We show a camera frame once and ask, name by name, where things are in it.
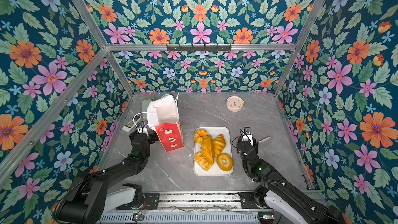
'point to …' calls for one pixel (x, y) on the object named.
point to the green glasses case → (145, 104)
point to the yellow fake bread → (208, 140)
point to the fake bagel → (224, 162)
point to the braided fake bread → (204, 158)
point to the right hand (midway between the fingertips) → (245, 136)
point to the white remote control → (130, 124)
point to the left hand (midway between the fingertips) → (146, 125)
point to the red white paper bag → (163, 115)
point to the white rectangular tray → (214, 169)
